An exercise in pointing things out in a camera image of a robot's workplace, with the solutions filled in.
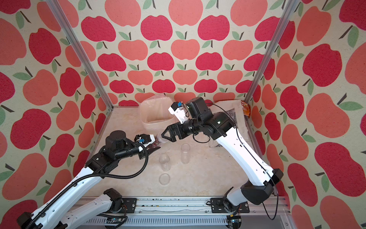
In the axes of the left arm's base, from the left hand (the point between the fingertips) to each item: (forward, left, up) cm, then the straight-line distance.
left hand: (157, 143), depth 67 cm
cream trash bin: (+13, +2, -3) cm, 14 cm away
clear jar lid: (-8, -2, -29) cm, 30 cm away
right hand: (0, -7, +7) cm, 10 cm away
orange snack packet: (+44, -63, -19) cm, 79 cm away
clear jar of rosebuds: (-2, -2, +7) cm, 7 cm away
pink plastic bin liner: (+33, +5, -8) cm, 34 cm away
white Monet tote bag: (+36, -49, -12) cm, 62 cm away
